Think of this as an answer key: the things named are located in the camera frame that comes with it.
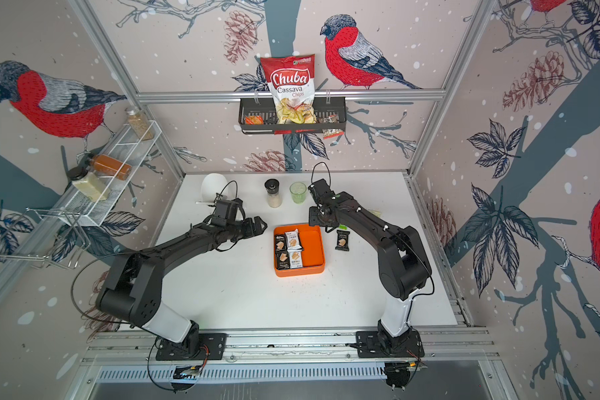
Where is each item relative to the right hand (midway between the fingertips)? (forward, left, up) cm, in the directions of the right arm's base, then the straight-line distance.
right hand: (317, 218), depth 92 cm
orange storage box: (-5, +2, -8) cm, 10 cm away
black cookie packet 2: (-4, -10, -8) cm, 14 cm away
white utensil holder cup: (+12, +43, +5) cm, 45 cm away
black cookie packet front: (-14, +12, -7) cm, 20 cm away
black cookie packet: (-8, +14, -7) cm, 17 cm away
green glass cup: (+19, +9, -7) cm, 22 cm away
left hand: (-2, +20, 0) cm, 21 cm away
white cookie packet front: (-13, +7, -8) cm, 17 cm away
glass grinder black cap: (+14, +19, +2) cm, 24 cm away
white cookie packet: (-6, +9, -7) cm, 13 cm away
